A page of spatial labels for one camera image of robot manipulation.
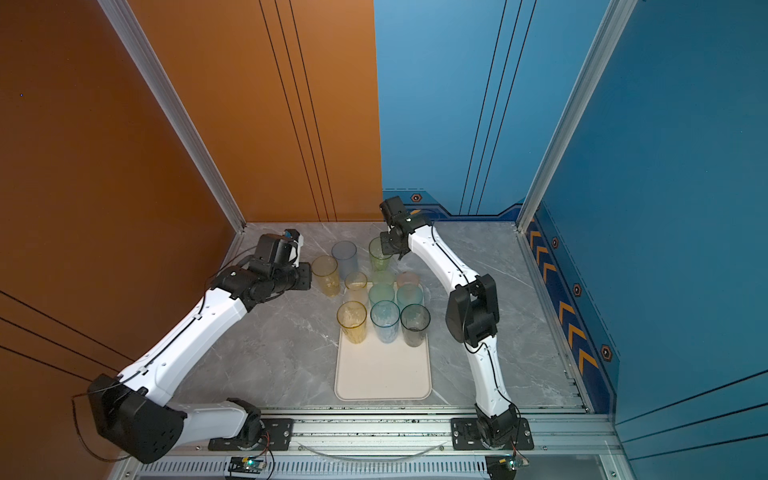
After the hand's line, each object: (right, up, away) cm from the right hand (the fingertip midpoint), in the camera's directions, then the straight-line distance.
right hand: (390, 245), depth 95 cm
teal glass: (+6, -15, -1) cm, 17 cm away
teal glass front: (-3, -14, -5) cm, 15 cm away
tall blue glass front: (-1, -21, -8) cm, 22 cm away
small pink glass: (+6, -11, +3) cm, 13 cm away
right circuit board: (+27, -53, -24) cm, 64 cm away
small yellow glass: (-11, -12, +5) cm, 17 cm away
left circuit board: (-34, -53, -24) cm, 67 cm away
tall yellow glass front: (-11, -21, -8) cm, 25 cm away
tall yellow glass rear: (-20, -10, 0) cm, 23 cm away
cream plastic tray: (-3, -35, -12) cm, 37 cm away
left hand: (-21, -6, -15) cm, 27 cm away
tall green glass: (-3, -5, +1) cm, 6 cm away
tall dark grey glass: (+7, -21, -13) cm, 25 cm away
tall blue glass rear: (-14, -2, -1) cm, 14 cm away
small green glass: (-2, -10, +5) cm, 11 cm away
